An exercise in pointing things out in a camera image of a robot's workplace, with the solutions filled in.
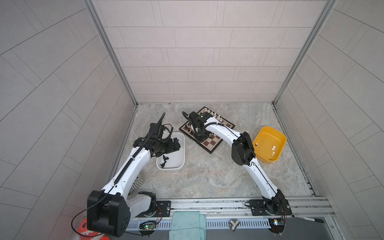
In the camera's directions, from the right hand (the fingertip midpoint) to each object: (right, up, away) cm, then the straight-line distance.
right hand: (201, 139), depth 96 cm
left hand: (-13, 0, -15) cm, 20 cm away
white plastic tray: (-15, -11, -10) cm, 21 cm away
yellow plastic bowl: (+43, -3, -2) cm, 43 cm away
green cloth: (-6, -34, -29) cm, 45 cm away
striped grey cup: (-32, -18, -23) cm, 43 cm away
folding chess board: (-8, +5, +2) cm, 10 cm away
